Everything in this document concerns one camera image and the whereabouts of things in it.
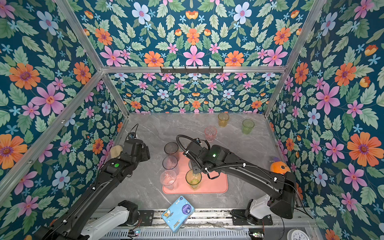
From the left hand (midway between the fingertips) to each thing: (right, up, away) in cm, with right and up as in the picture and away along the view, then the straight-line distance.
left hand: (143, 146), depth 77 cm
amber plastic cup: (+46, +17, +35) cm, 61 cm away
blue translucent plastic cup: (+12, -10, +7) cm, 17 cm away
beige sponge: (-25, -5, +17) cm, 30 cm away
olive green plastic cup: (+25, -20, +7) cm, 33 cm away
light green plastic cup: (+62, +11, +25) cm, 68 cm away
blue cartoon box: (+19, -32, -6) cm, 37 cm away
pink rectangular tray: (+20, -24, +6) cm, 32 cm away
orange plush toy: (+74, -12, +5) cm, 75 cm away
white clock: (+73, -38, -10) cm, 83 cm away
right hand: (+28, -8, -5) cm, 30 cm away
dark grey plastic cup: (+13, -3, +10) cm, 16 cm away
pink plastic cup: (+36, +6, +28) cm, 46 cm away
